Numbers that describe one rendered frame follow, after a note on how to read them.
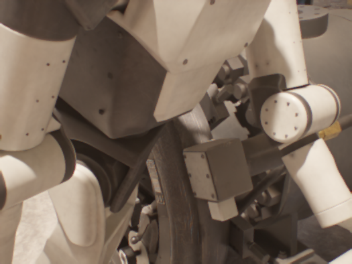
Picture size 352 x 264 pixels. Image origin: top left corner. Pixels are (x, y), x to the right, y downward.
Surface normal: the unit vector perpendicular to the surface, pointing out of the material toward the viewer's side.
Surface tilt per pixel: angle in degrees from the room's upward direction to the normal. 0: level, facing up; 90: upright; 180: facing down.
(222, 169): 67
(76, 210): 90
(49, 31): 110
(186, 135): 55
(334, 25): 14
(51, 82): 116
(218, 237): 91
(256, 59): 79
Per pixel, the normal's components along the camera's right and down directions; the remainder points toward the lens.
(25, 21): 0.00, 0.55
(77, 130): -0.30, 0.42
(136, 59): 0.10, 0.70
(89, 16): 0.75, 0.58
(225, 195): 0.45, -0.04
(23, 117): 0.44, 0.64
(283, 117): -0.64, 0.18
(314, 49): 0.20, -0.63
